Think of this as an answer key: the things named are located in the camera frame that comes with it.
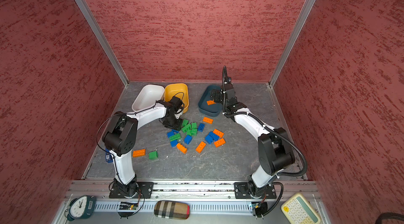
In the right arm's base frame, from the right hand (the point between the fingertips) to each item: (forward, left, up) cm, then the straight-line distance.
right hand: (217, 93), depth 90 cm
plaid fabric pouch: (-53, +23, -15) cm, 60 cm away
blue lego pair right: (-20, +4, -17) cm, 26 cm away
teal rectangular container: (-3, +2, -12) cm, 12 cm away
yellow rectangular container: (+18, +27, -16) cm, 36 cm away
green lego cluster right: (-14, +14, -15) cm, 25 cm away
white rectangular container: (+15, +49, -18) cm, 55 cm away
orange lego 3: (-26, +21, -16) cm, 37 cm away
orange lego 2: (-6, +6, -18) cm, 20 cm away
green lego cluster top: (-10, +20, -15) cm, 27 cm away
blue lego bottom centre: (-19, +18, -19) cm, 33 cm away
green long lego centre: (-13, +18, -17) cm, 29 cm away
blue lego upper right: (-12, +10, -18) cm, 24 cm away
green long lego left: (-19, +25, -17) cm, 36 cm away
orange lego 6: (-15, -1, -19) cm, 24 cm away
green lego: (-29, +36, -17) cm, 49 cm away
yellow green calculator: (-55, -34, -17) cm, 67 cm away
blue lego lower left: (-22, +26, -18) cm, 38 cm away
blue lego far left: (-15, +29, -19) cm, 37 cm away
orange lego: (+7, +3, -17) cm, 19 cm away
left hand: (-14, +26, -17) cm, 34 cm away
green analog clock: (-51, +62, -14) cm, 82 cm away
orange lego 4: (-24, +10, -18) cm, 32 cm away
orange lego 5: (-22, -1, -19) cm, 29 cm away
